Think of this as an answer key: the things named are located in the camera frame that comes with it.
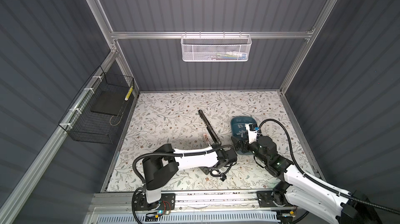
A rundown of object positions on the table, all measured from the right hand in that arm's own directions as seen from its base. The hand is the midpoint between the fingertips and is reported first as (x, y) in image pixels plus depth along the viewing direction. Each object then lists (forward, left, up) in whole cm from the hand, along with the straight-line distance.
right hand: (240, 136), depth 81 cm
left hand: (-8, +19, -9) cm, 22 cm away
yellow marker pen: (+18, +59, +15) cm, 64 cm away
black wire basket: (+3, +70, +16) cm, 72 cm away
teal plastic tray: (+10, -1, -10) cm, 14 cm away
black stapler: (+4, +12, -12) cm, 18 cm away
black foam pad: (+10, +65, +17) cm, 68 cm away
